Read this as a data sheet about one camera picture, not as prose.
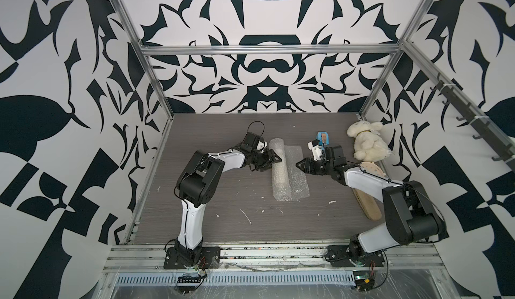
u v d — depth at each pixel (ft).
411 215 1.46
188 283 2.38
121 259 2.49
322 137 3.44
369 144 3.09
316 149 2.78
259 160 2.79
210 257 2.44
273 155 2.88
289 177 3.00
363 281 2.32
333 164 2.38
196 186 1.77
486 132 1.80
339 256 2.44
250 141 2.65
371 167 3.14
